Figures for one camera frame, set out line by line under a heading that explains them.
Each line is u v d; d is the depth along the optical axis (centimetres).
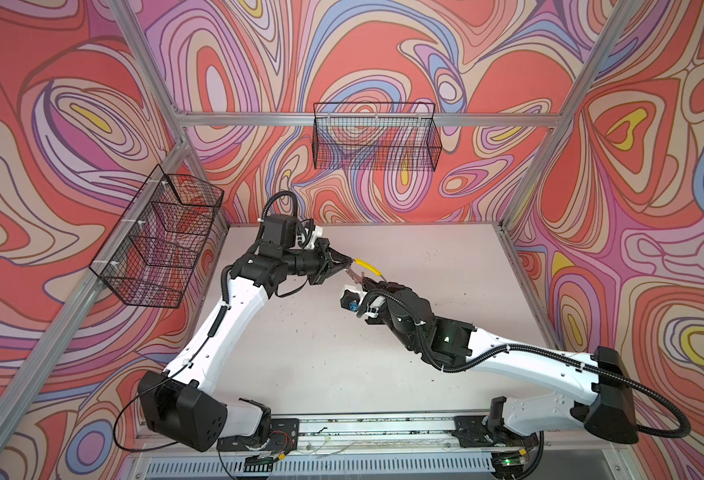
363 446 73
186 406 38
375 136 96
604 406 39
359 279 69
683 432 38
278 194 57
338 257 69
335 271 65
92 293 59
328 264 63
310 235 64
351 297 57
